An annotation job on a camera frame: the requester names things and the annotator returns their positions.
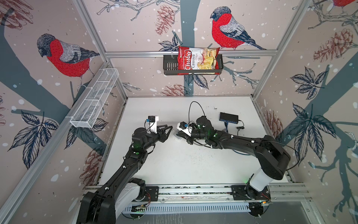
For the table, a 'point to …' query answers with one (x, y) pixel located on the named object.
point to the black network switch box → (233, 118)
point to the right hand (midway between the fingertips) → (176, 135)
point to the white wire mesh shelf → (85, 115)
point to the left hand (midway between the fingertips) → (169, 127)
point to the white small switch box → (175, 132)
